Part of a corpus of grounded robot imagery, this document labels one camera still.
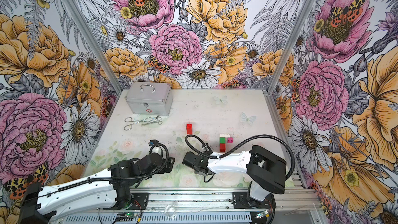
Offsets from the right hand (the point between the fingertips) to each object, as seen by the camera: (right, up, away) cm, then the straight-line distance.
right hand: (205, 171), depth 83 cm
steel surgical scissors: (-38, +24, +22) cm, 50 cm away
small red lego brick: (-9, +22, +9) cm, 26 cm away
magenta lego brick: (+15, +14, +11) cm, 23 cm away
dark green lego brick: (+11, +14, +11) cm, 21 cm away
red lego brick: (+10, +11, +7) cm, 16 cm away
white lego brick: (+12, +17, +11) cm, 24 cm away
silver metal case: (-34, +39, +17) cm, 55 cm away
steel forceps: (-49, +21, +19) cm, 57 cm away
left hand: (-20, +6, -5) cm, 22 cm away
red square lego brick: (-9, +19, +12) cm, 25 cm away
